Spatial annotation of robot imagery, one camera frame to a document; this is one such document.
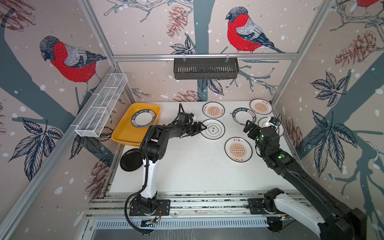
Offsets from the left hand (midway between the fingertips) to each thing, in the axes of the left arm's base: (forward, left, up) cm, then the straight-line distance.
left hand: (204, 129), depth 99 cm
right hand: (-11, -24, +19) cm, 33 cm away
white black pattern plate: (+3, -9, -5) cm, 10 cm away
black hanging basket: (+36, -2, +23) cm, 43 cm away
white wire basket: (-1, +56, +25) cm, 62 cm away
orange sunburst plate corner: (+25, -48, -4) cm, 54 cm away
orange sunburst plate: (+23, -9, -5) cm, 25 cm away
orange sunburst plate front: (-13, -22, -5) cm, 26 cm away
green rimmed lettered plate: (+13, +45, -4) cm, 47 cm away
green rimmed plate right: (+18, -31, -6) cm, 36 cm away
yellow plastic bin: (+2, +55, -6) cm, 56 cm away
